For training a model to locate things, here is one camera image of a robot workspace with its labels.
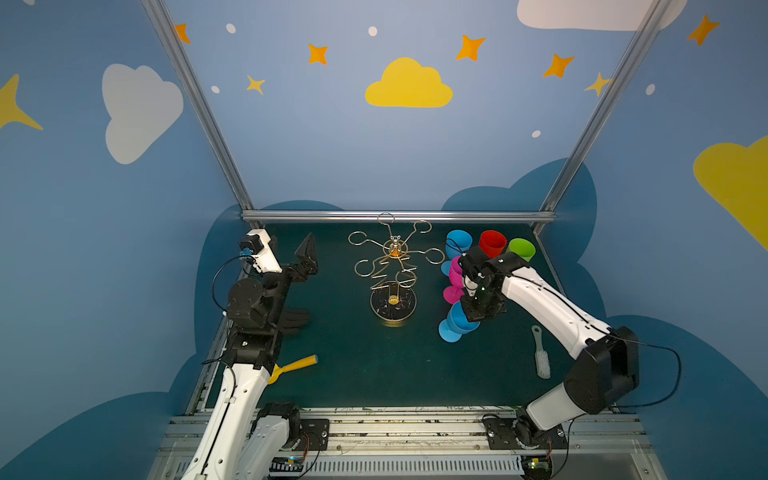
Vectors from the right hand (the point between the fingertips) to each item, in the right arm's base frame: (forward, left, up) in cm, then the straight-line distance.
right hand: (477, 313), depth 82 cm
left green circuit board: (-36, +48, -16) cm, 62 cm away
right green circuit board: (-33, -14, -17) cm, 40 cm away
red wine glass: (+25, -8, +2) cm, 26 cm away
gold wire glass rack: (+11, +24, -11) cm, 29 cm away
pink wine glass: (+13, +4, -10) cm, 17 cm away
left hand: (+3, +47, +26) cm, 54 cm away
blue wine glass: (-5, +7, +2) cm, 8 cm away
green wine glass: (+24, -18, +1) cm, 31 cm away
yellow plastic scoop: (-15, +56, -12) cm, 59 cm away
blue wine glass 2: (+27, +3, 0) cm, 27 cm away
